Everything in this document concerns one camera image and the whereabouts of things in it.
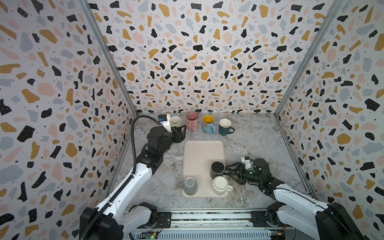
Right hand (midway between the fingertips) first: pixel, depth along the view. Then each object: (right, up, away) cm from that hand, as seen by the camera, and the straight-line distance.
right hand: (225, 169), depth 80 cm
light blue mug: (-8, +23, +24) cm, 34 cm away
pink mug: (-20, +28, +27) cm, 44 cm away
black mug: (-4, -1, +3) cm, 5 cm away
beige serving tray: (-15, +3, +21) cm, 26 cm away
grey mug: (-19, -7, -5) cm, 20 cm away
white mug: (-3, -8, -1) cm, 9 cm away
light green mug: (-32, +27, +29) cm, 50 cm away
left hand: (-22, +24, -6) cm, 33 cm away
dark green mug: (+3, +22, +21) cm, 30 cm away
